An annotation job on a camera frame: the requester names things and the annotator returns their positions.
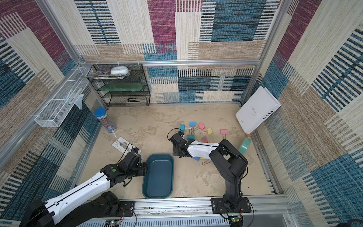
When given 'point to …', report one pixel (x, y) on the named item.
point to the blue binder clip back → (192, 124)
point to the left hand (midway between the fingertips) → (144, 167)
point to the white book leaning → (257, 109)
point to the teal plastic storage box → (159, 182)
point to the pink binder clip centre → (205, 139)
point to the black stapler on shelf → (134, 100)
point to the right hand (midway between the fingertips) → (177, 150)
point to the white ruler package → (124, 146)
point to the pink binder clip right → (224, 132)
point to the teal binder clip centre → (191, 136)
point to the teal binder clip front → (206, 161)
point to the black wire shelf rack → (100, 73)
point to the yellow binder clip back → (209, 131)
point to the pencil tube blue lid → (101, 113)
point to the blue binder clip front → (196, 158)
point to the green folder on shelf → (122, 86)
